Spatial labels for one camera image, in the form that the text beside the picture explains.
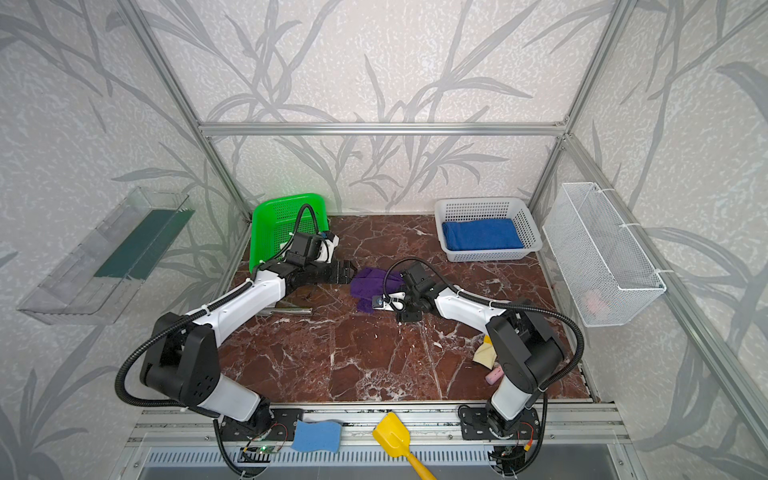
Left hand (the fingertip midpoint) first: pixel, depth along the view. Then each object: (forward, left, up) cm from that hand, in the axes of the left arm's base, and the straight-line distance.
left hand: (349, 261), depth 88 cm
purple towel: (-2, -6, -9) cm, 11 cm away
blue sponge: (-43, +4, -14) cm, 45 cm away
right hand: (-5, -15, -9) cm, 19 cm away
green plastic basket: (+27, +34, -13) cm, 46 cm away
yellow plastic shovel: (-43, -15, -12) cm, 47 cm away
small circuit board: (-46, +16, -14) cm, 50 cm away
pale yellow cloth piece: (-23, -40, -13) cm, 48 cm away
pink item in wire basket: (-16, -64, +6) cm, 66 cm away
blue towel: (+22, -46, -13) cm, 52 cm away
